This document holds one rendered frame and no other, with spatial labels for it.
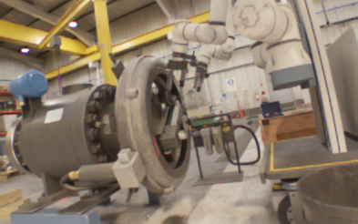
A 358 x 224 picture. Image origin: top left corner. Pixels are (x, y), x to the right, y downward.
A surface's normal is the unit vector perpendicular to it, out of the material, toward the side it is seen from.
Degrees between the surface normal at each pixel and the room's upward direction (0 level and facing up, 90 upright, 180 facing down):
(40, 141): 89
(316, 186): 87
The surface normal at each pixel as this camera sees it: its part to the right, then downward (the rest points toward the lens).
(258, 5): -0.60, 0.14
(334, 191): -0.07, -0.11
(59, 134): -0.31, -0.13
